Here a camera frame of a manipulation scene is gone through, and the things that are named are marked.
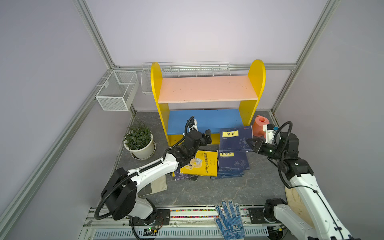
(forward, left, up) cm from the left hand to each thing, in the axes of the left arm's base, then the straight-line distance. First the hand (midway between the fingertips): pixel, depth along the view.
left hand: (203, 133), depth 80 cm
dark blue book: (-8, -18, -18) cm, 27 cm away
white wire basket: (+40, +10, +14) cm, 44 cm away
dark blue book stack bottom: (-16, -10, -19) cm, 27 cm away
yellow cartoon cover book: (-11, 0, -15) cm, 18 cm away
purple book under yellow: (-17, +14, -17) cm, 28 cm away
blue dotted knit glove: (-41, -10, -21) cm, 47 cm away
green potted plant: (+3, +37, -5) cm, 37 cm away
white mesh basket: (+40, +56, +1) cm, 68 cm away
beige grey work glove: (-19, +26, -22) cm, 39 cm away
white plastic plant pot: (-2, +36, -14) cm, 39 cm away
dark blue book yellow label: (-4, -17, -1) cm, 17 cm away
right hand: (-9, -21, +3) cm, 23 cm away
